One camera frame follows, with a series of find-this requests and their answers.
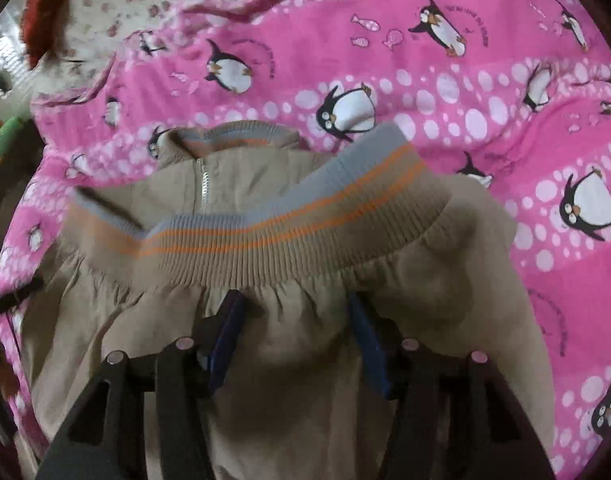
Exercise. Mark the red fuzzy cloth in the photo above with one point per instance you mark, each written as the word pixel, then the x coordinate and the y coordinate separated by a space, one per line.
pixel 45 5

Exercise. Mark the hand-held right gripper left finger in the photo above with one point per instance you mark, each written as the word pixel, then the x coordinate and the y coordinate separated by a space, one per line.
pixel 226 332

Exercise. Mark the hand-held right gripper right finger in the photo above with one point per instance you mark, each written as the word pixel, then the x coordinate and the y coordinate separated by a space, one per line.
pixel 368 340

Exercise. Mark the beige zip jacket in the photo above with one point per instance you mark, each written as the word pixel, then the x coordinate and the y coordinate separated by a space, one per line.
pixel 295 240

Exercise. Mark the green object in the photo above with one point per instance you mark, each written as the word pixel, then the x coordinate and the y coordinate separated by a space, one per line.
pixel 5 135

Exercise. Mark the pink penguin print blanket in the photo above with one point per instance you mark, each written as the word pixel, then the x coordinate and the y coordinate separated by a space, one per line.
pixel 435 85

